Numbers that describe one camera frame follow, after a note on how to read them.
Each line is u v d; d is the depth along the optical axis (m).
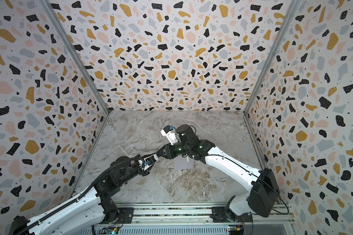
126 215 0.73
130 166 0.55
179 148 0.62
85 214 0.57
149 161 0.60
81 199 0.49
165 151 0.65
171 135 0.66
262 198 0.39
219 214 0.73
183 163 0.92
